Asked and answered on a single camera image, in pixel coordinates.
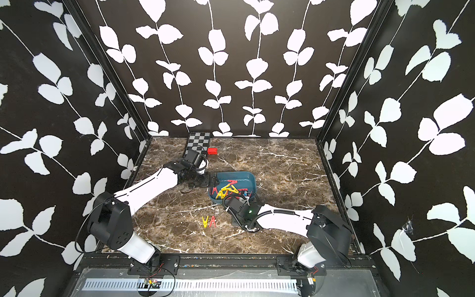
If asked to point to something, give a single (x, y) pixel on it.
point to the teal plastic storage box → (245, 180)
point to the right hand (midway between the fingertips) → (234, 217)
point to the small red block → (213, 151)
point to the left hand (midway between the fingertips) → (212, 180)
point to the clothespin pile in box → (223, 192)
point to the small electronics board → (151, 284)
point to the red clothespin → (212, 220)
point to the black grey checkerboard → (198, 142)
